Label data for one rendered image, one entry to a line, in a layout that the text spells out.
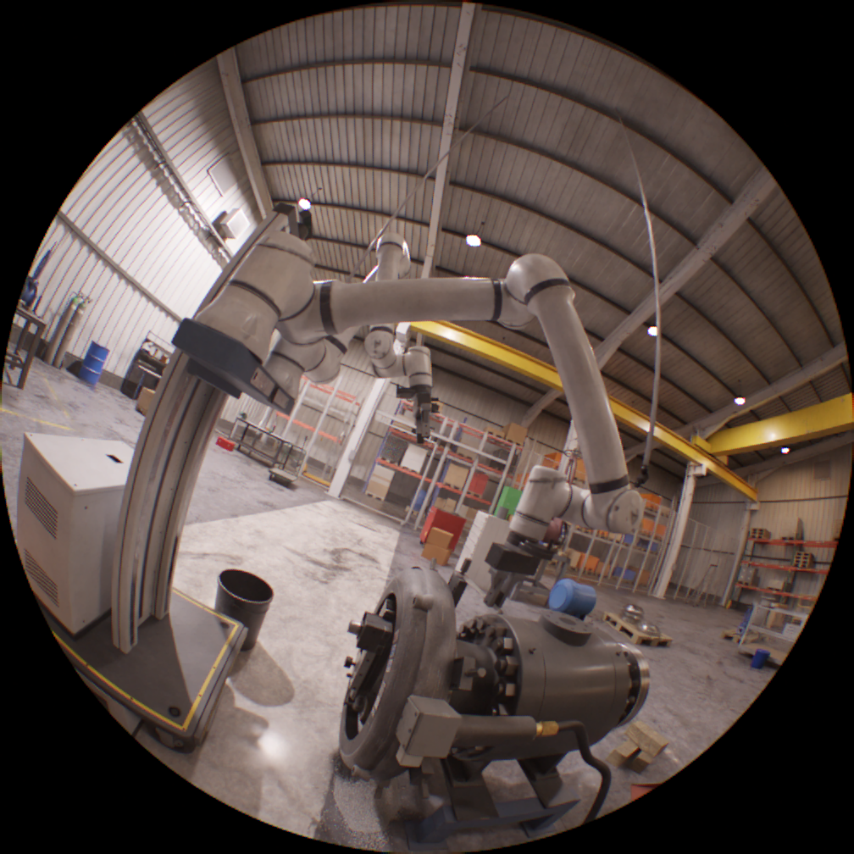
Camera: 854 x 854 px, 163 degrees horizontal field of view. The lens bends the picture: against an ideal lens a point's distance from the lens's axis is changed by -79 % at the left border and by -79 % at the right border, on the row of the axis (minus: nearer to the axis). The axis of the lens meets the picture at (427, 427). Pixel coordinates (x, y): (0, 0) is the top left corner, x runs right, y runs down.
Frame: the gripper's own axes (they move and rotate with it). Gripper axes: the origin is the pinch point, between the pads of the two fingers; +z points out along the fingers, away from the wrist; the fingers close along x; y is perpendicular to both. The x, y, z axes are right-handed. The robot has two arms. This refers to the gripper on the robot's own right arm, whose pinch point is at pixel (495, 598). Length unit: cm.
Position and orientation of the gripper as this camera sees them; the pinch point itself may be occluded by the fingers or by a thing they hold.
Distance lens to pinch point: 76.3
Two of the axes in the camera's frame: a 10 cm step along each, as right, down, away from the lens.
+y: -3.4, -0.3, 9.4
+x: -8.6, -3.9, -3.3
